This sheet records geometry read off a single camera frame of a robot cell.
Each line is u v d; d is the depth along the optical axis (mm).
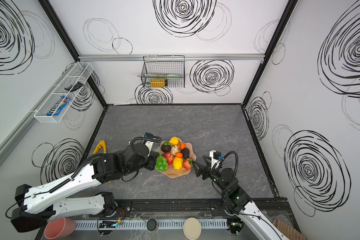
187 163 805
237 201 590
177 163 841
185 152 859
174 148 854
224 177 601
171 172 826
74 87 777
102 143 947
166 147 867
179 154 838
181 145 866
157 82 878
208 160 788
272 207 756
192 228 631
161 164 694
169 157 846
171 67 963
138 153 480
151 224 619
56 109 699
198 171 691
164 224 641
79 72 916
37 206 390
